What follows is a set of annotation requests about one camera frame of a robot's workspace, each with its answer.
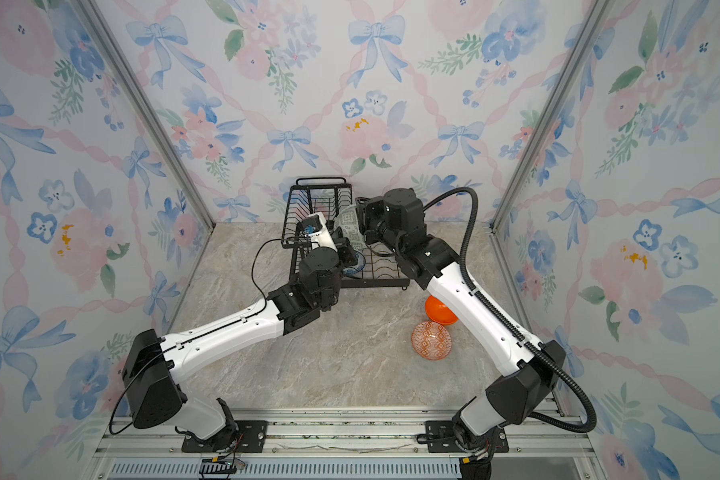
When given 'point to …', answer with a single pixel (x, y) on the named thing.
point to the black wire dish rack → (384, 267)
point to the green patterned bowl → (347, 218)
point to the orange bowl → (439, 312)
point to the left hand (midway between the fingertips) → (343, 227)
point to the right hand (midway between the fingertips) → (351, 195)
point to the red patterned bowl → (431, 340)
